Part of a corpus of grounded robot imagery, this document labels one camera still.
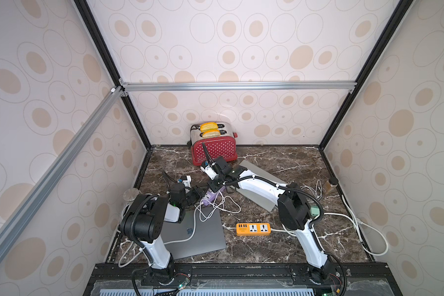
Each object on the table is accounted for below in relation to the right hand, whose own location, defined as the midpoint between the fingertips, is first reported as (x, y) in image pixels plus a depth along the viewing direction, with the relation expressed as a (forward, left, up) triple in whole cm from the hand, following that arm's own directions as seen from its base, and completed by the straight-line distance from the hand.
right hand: (206, 187), depth 91 cm
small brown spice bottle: (+5, -62, -3) cm, 62 cm away
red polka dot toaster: (+24, -7, +6) cm, 26 cm away
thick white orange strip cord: (-9, -72, -9) cm, 73 cm away
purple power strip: (-2, -2, -5) cm, 5 cm away
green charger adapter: (-6, -54, -8) cm, 54 cm away
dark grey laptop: (-19, 0, -8) cm, 21 cm away
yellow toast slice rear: (+32, +1, +13) cm, 35 cm away
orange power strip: (-17, -24, -6) cm, 30 cm away
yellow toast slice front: (+26, -1, +13) cm, 29 cm away
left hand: (+1, -3, -1) cm, 3 cm away
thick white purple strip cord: (-34, +27, -8) cm, 44 cm away
